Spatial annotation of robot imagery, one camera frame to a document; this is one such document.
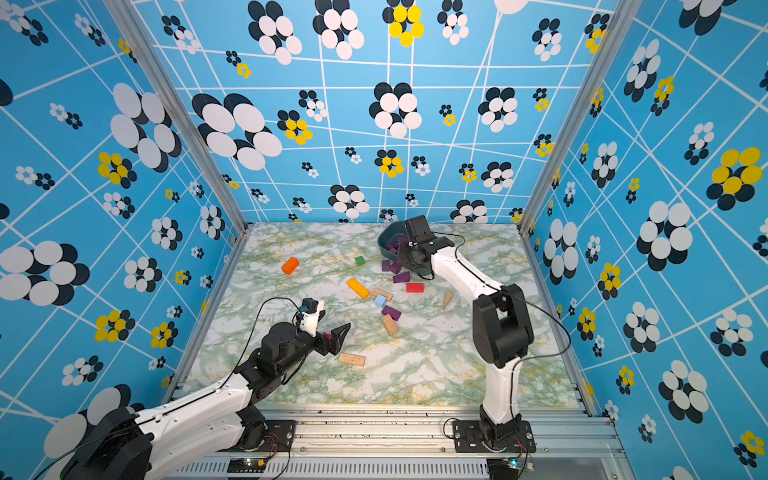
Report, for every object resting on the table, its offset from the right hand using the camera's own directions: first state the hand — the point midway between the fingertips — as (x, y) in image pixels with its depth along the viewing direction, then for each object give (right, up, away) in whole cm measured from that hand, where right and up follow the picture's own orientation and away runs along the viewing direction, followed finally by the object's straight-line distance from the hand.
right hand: (408, 252), depth 95 cm
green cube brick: (-17, -3, +13) cm, 22 cm away
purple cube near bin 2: (-4, -5, +10) cm, 12 cm away
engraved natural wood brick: (-7, -15, +4) cm, 16 cm away
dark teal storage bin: (-6, +6, +18) cm, 20 cm away
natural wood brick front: (-16, -31, -10) cm, 36 cm away
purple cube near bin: (-7, -5, +11) cm, 14 cm away
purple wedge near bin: (-3, -9, +10) cm, 14 cm away
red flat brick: (+2, -12, +7) cm, 14 cm away
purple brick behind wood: (-5, -20, -1) cm, 20 cm away
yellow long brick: (-17, -12, +7) cm, 22 cm away
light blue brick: (-9, -16, +1) cm, 18 cm away
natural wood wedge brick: (+13, -15, +3) cm, 20 cm away
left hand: (-19, -18, -14) cm, 30 cm away
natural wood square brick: (-6, -22, -4) cm, 24 cm away
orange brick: (-42, -5, +12) cm, 44 cm away
